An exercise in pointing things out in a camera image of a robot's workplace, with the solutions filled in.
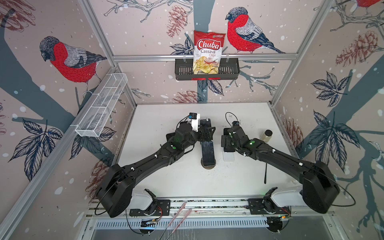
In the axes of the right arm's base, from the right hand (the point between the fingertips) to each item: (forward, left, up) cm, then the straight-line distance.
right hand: (227, 138), depth 87 cm
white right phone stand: (-7, -1, -9) cm, 12 cm away
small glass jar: (+5, -25, -4) cm, 26 cm away
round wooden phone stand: (-14, +11, -11) cm, 21 cm away
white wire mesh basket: (-4, +69, +20) cm, 72 cm away
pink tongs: (-40, +28, -10) cm, 49 cm away
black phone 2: (-6, +2, +6) cm, 9 cm away
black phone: (+7, +14, +4) cm, 16 cm away
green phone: (-9, +11, -2) cm, 15 cm away
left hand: (-1, +10, +14) cm, 18 cm away
